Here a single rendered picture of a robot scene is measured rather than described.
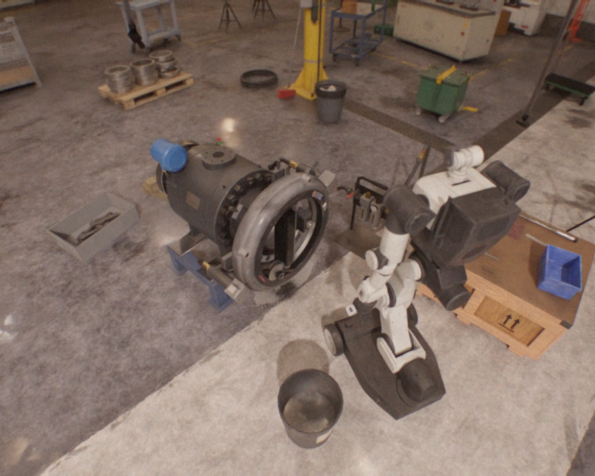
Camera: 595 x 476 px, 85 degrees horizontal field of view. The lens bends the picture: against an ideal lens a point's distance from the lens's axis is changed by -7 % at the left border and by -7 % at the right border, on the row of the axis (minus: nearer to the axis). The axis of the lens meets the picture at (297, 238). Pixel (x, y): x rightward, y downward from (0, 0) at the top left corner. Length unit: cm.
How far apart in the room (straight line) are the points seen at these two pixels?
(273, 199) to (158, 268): 139
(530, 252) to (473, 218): 149
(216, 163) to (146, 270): 115
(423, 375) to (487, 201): 102
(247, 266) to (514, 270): 160
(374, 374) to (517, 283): 100
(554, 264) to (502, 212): 143
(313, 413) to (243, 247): 95
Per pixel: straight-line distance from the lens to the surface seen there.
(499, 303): 243
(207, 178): 216
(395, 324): 195
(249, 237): 177
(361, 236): 296
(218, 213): 205
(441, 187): 125
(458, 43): 749
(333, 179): 216
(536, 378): 266
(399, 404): 206
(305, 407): 202
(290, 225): 190
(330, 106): 455
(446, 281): 144
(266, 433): 213
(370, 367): 211
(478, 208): 121
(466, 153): 125
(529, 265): 253
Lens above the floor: 205
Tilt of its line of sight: 45 degrees down
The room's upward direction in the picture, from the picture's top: straight up
